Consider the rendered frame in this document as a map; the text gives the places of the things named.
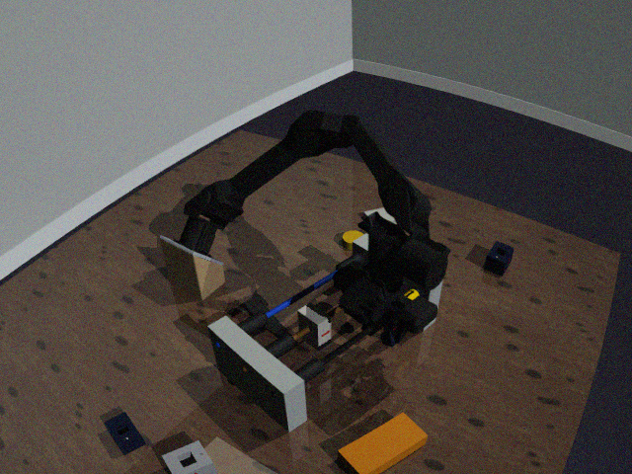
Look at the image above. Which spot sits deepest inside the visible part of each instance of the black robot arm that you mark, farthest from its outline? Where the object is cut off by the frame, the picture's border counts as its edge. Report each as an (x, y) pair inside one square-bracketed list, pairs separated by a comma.
[(416, 257)]

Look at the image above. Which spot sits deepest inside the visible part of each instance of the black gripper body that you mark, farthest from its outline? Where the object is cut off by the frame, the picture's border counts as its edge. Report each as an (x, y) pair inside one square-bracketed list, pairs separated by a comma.
[(415, 314)]

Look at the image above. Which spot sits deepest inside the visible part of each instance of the yellow disc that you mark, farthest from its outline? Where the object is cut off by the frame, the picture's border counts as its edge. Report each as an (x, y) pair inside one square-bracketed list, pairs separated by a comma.
[(349, 237)]

